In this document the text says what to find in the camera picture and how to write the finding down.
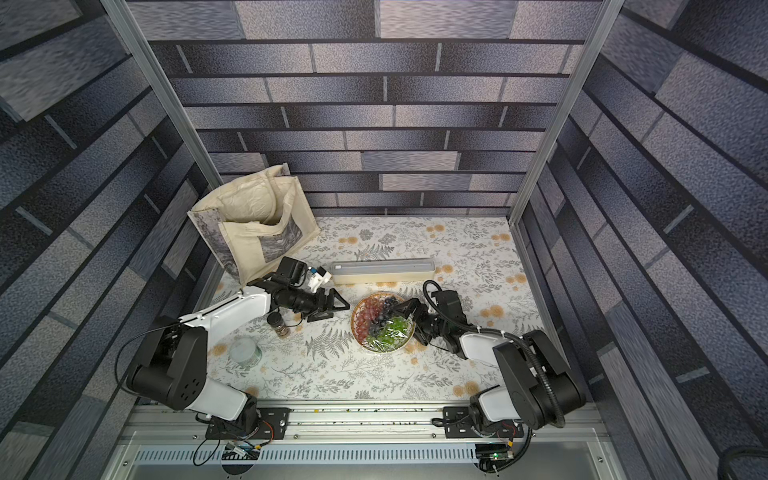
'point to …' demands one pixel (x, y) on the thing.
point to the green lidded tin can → (245, 353)
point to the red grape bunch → (366, 311)
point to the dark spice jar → (276, 321)
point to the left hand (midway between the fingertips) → (340, 308)
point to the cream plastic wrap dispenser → (383, 271)
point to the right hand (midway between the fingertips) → (398, 315)
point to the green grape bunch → (395, 332)
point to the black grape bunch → (376, 324)
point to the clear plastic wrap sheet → (375, 325)
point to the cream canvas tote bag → (255, 221)
